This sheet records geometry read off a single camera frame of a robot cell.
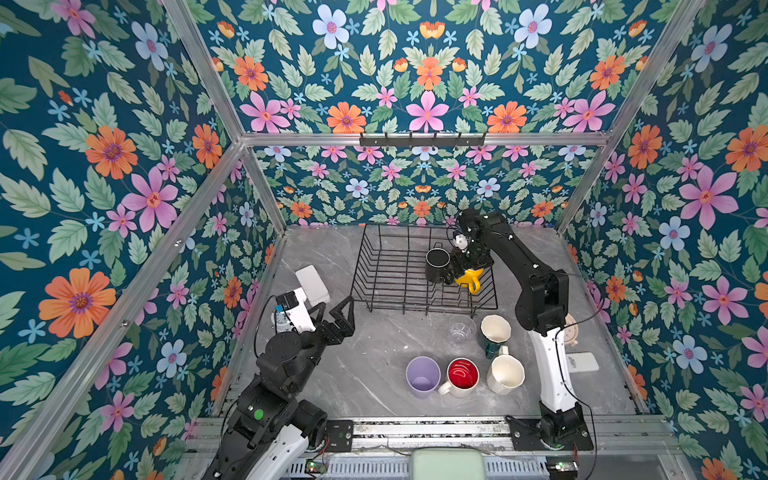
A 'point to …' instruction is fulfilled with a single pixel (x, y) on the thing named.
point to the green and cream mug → (495, 331)
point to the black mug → (438, 266)
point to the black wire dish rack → (390, 275)
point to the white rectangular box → (312, 286)
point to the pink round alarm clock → (570, 332)
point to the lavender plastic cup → (423, 376)
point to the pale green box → (447, 463)
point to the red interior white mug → (463, 375)
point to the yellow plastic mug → (472, 277)
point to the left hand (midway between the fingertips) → (344, 297)
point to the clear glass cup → (461, 330)
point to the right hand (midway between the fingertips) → (468, 268)
